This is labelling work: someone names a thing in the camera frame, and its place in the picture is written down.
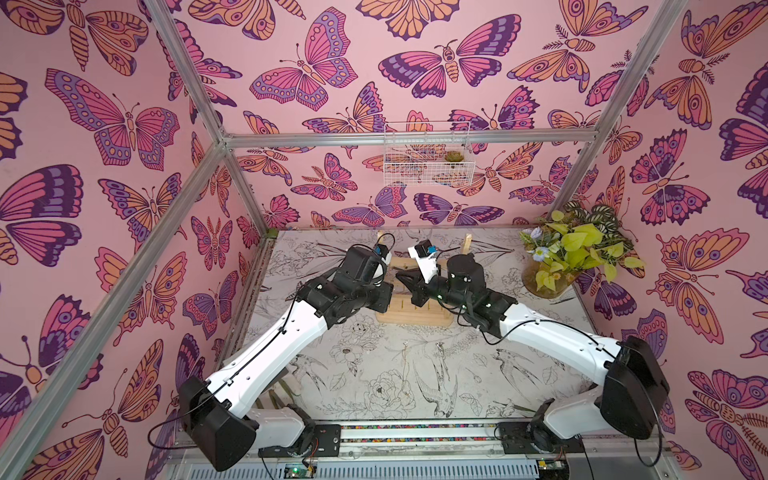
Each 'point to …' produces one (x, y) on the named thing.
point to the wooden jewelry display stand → (403, 308)
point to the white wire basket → (428, 153)
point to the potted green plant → (570, 241)
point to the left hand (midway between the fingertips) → (391, 288)
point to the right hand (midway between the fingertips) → (400, 270)
